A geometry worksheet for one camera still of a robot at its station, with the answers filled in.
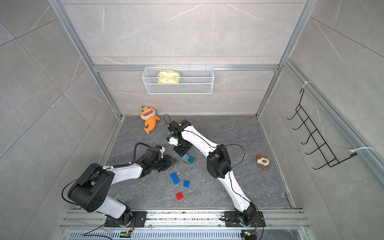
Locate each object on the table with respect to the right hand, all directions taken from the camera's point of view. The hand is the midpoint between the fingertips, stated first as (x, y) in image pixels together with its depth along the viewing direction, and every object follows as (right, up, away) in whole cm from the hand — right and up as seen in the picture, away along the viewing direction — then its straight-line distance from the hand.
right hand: (184, 152), depth 91 cm
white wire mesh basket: (+6, +48, +10) cm, 49 cm away
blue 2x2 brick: (+4, -4, 0) cm, 6 cm away
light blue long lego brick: (+1, -2, -3) cm, 4 cm away
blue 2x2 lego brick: (+2, -17, -7) cm, 18 cm away
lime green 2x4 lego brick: (+1, -5, 0) cm, 5 cm away
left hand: (-5, -4, -1) cm, 6 cm away
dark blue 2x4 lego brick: (-6, -15, -5) cm, 16 cm away
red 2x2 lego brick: (-2, -22, -11) cm, 25 cm away
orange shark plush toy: (-29, +26, +20) cm, 44 cm away
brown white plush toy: (+49, -6, 0) cm, 49 cm away
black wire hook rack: (+62, +3, -29) cm, 69 cm away
